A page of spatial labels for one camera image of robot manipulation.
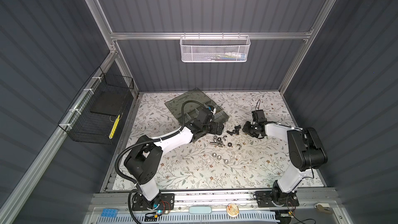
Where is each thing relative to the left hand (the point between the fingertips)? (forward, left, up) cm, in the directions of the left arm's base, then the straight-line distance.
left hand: (220, 127), depth 86 cm
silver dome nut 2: (-12, 0, -13) cm, 17 cm away
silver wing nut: (-5, -13, -12) cm, 18 cm away
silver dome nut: (-11, +3, -13) cm, 17 cm away
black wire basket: (-3, +61, +15) cm, 63 cm away
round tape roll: (-37, -4, -12) cm, 39 cm away
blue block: (-38, +52, -11) cm, 66 cm away
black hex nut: (-4, -6, -12) cm, 15 cm away
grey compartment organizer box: (+23, +18, -11) cm, 31 cm away
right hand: (+6, -18, -11) cm, 22 cm away
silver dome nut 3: (-14, -3, -13) cm, 20 cm away
